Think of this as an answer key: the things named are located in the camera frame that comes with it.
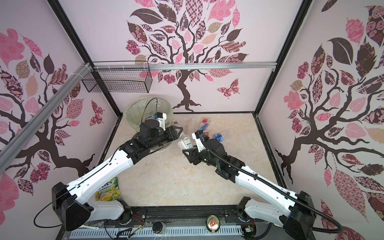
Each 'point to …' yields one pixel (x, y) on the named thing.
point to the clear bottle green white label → (184, 142)
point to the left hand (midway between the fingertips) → (181, 132)
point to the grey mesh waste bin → (158, 148)
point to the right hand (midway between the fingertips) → (187, 147)
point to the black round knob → (157, 227)
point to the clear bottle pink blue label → (204, 124)
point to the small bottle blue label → (219, 137)
